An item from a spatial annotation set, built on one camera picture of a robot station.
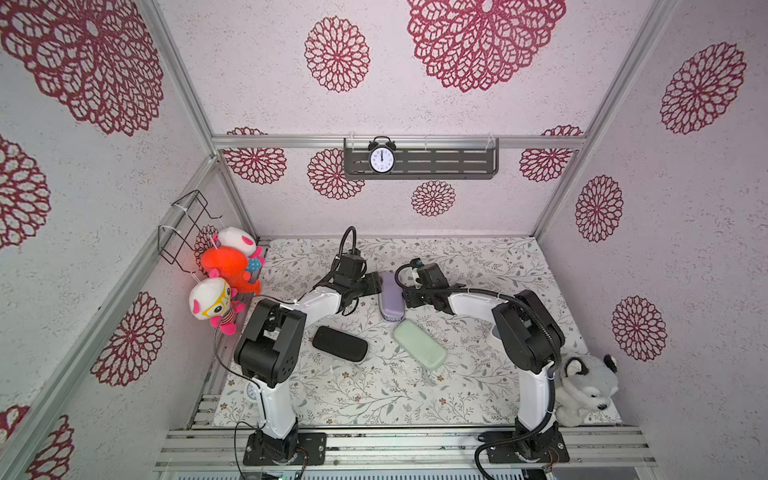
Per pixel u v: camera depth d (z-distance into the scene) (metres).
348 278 0.77
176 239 0.75
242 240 0.94
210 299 0.79
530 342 0.53
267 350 0.50
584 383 0.66
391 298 0.95
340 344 0.90
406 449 0.75
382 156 0.90
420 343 0.90
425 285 0.82
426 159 0.94
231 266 0.87
